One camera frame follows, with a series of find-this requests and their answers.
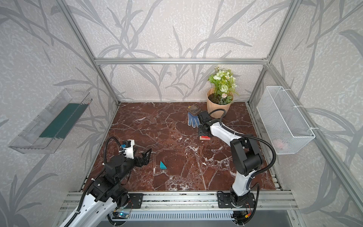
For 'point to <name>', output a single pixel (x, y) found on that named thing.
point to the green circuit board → (122, 214)
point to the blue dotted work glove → (194, 120)
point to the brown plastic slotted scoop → (194, 109)
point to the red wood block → (205, 136)
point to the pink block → (201, 138)
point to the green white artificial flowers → (225, 85)
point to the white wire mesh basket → (287, 128)
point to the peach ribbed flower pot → (211, 107)
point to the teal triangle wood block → (162, 166)
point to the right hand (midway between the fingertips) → (205, 126)
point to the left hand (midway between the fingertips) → (147, 145)
